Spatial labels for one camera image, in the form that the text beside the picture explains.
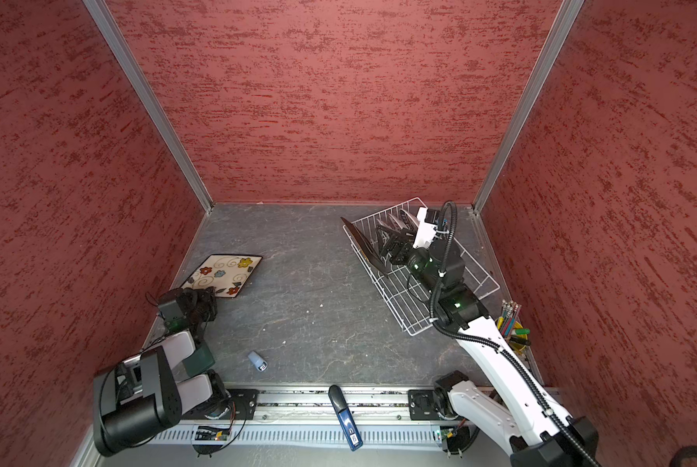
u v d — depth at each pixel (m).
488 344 0.46
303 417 0.74
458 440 0.70
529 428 0.39
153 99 0.88
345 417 0.69
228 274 0.95
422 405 0.74
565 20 0.72
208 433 0.73
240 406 0.77
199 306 0.76
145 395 0.42
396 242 0.61
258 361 0.78
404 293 0.93
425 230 0.60
